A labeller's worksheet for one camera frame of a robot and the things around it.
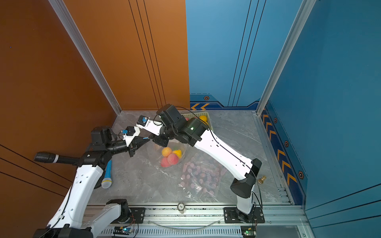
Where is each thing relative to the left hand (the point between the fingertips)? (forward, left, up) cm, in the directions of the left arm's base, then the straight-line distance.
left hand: (148, 137), depth 71 cm
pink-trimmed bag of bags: (-9, -26, -26) cm, 38 cm away
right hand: (-2, -4, +7) cm, 8 cm away
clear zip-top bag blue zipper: (+3, +1, -18) cm, 18 cm away
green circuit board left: (-35, +12, -29) cm, 47 cm away
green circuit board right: (-34, -49, -29) cm, 66 cm away
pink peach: (-3, -5, -21) cm, 22 cm away
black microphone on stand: (-13, +38, +2) cm, 40 cm away
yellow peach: (+3, -5, -19) cm, 20 cm away
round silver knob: (-26, -16, -22) cm, 37 cm away
